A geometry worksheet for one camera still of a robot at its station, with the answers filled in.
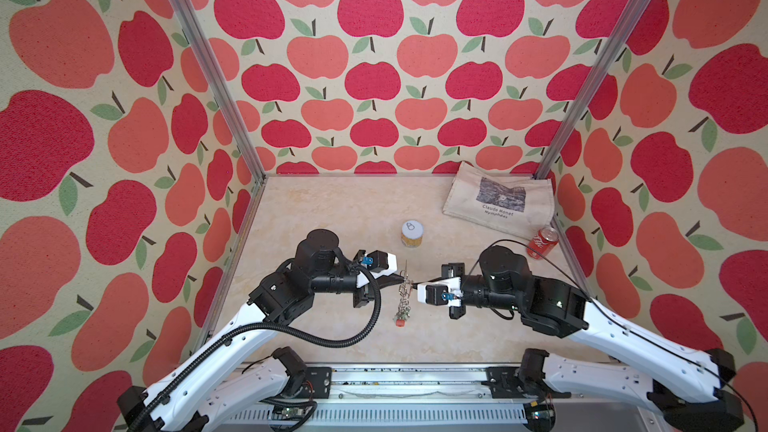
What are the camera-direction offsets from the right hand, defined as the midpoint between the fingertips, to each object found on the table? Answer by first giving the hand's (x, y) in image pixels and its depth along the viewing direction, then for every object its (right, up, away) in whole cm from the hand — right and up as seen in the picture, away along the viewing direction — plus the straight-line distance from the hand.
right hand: (424, 275), depth 62 cm
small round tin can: (+1, +5, +37) cm, 37 cm away
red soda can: (+41, +3, +29) cm, 50 cm away
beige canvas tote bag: (+37, +14, +39) cm, 56 cm away
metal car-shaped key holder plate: (-4, -2, -3) cm, 5 cm away
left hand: (-5, -1, -1) cm, 5 cm away
